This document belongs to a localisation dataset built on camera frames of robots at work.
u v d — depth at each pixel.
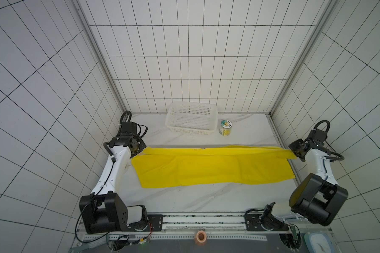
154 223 0.73
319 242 0.66
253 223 0.73
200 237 0.61
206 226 0.73
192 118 1.17
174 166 0.93
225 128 1.01
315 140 0.63
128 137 0.59
